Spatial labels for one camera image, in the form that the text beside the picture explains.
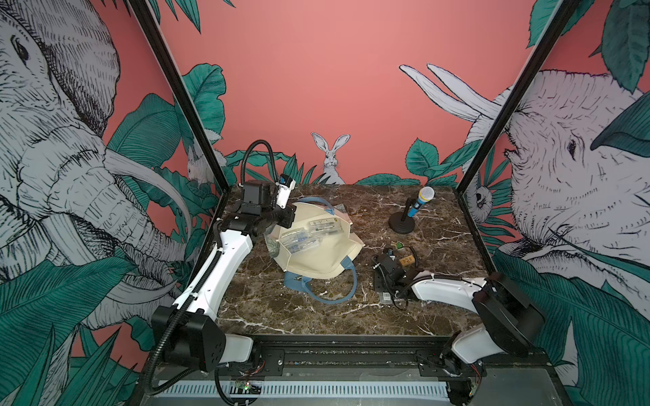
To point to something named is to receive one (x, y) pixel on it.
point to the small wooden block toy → (407, 260)
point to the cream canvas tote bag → (316, 252)
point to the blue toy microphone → (426, 194)
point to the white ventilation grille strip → (318, 392)
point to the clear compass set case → (297, 239)
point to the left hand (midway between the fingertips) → (295, 203)
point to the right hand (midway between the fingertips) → (377, 276)
